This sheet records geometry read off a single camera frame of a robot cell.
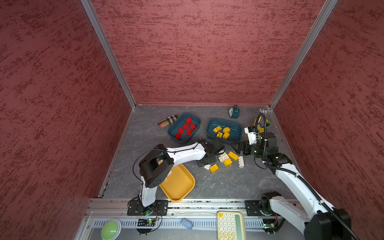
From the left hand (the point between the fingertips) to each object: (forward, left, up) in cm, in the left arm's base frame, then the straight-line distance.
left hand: (207, 163), depth 87 cm
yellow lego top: (+25, -15, -1) cm, 29 cm away
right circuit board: (-29, -29, -3) cm, 41 cm away
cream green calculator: (-30, -10, -1) cm, 31 cm away
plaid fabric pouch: (+31, +28, 0) cm, 42 cm away
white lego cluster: (+5, -10, -2) cm, 12 cm away
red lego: (+29, +10, -2) cm, 31 cm away
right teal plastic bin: (+23, -21, -1) cm, 32 cm away
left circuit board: (-29, +31, -4) cm, 43 cm away
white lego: (+2, -21, -1) cm, 21 cm away
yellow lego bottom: (-2, -4, -2) cm, 5 cm away
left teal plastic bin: (+20, +13, 0) cm, 24 cm away
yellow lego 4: (+6, -17, -2) cm, 18 cm away
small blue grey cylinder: (-29, +11, -1) cm, 31 cm away
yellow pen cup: (+25, -36, +8) cm, 45 cm away
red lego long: (+20, +20, -1) cm, 28 cm away
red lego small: (+25, +18, -2) cm, 31 cm away
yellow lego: (+25, -7, -1) cm, 27 cm away
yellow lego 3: (+20, -13, -1) cm, 24 cm away
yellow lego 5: (+1, -13, -1) cm, 13 cm away
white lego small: (-1, 0, -2) cm, 2 cm away
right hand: (+5, -15, +12) cm, 20 cm away
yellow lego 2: (+21, -9, 0) cm, 23 cm away
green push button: (-32, +46, -1) cm, 56 cm away
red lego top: (+29, +15, -2) cm, 32 cm away
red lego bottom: (+33, +13, -1) cm, 36 cm away
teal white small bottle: (+38, -21, +5) cm, 43 cm away
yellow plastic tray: (-11, +16, -3) cm, 20 cm away
